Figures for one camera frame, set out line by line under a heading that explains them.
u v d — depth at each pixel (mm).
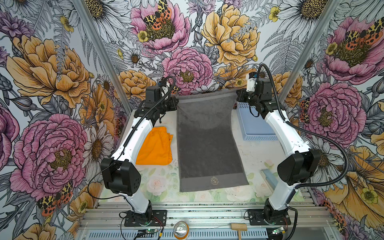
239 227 701
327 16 745
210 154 978
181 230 617
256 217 737
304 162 510
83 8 715
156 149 957
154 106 596
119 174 447
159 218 736
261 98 626
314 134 477
